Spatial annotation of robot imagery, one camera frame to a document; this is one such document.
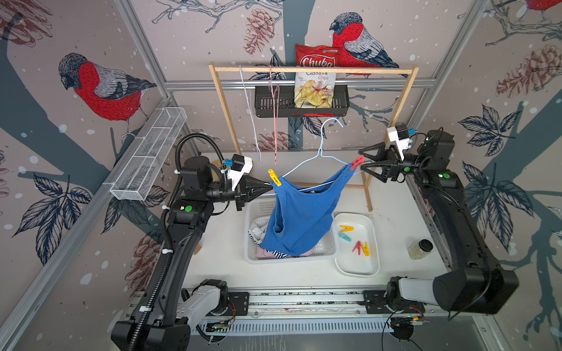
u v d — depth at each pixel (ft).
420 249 2.54
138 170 2.40
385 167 1.84
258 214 3.00
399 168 1.83
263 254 2.62
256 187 1.84
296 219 2.29
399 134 1.78
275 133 4.01
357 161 2.05
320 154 1.87
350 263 2.63
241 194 1.73
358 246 2.82
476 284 1.26
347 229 2.96
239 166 1.65
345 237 2.88
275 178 1.84
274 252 2.54
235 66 2.92
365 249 2.80
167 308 1.25
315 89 2.85
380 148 2.08
